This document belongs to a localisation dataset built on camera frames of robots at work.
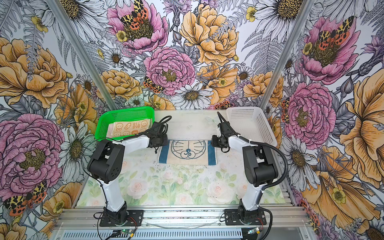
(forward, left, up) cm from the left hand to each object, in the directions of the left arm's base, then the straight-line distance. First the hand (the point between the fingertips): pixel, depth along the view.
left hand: (164, 144), depth 100 cm
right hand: (-3, -32, +2) cm, 32 cm away
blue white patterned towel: (-6, -16, -1) cm, 17 cm away
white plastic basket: (+18, -62, -1) cm, 65 cm away
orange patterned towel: (+13, +27, +1) cm, 30 cm away
